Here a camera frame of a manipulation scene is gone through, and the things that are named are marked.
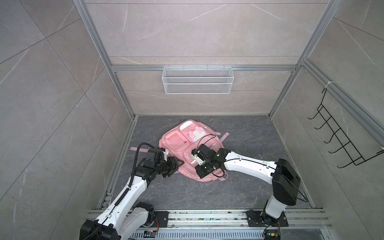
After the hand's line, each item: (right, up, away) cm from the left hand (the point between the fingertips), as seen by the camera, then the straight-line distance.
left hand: (181, 161), depth 79 cm
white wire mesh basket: (+10, +51, +22) cm, 56 cm away
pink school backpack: (-2, +10, +12) cm, 16 cm away
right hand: (+9, -7, +3) cm, 11 cm away
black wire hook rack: (+74, +6, -17) cm, 76 cm away
